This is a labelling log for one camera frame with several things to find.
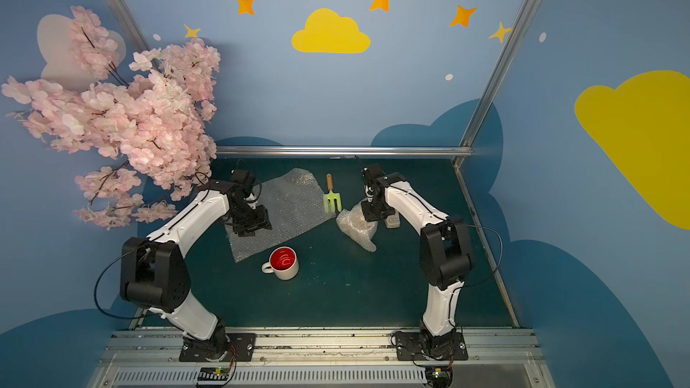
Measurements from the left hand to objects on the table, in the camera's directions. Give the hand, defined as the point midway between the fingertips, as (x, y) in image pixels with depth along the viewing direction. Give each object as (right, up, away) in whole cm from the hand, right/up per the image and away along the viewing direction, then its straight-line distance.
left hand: (265, 225), depth 88 cm
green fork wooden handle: (+21, +9, +20) cm, 30 cm away
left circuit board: (-10, -39, -15) cm, 43 cm away
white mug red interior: (+6, -13, 0) cm, 14 cm away
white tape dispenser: (+45, 0, +13) cm, 46 cm away
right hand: (+39, +4, +6) cm, 39 cm away
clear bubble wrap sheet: (+6, +6, +18) cm, 20 cm away
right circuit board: (+53, -40, -15) cm, 68 cm away
